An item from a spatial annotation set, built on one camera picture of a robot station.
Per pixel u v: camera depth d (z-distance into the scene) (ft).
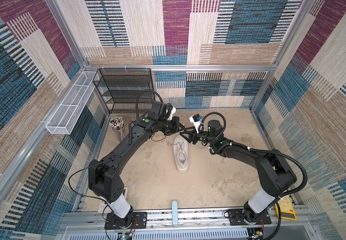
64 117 3.08
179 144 2.93
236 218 2.39
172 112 2.40
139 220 2.40
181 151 2.93
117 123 2.93
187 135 2.56
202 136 2.48
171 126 2.26
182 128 2.50
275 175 1.54
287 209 2.46
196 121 2.46
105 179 1.41
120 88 3.54
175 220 2.32
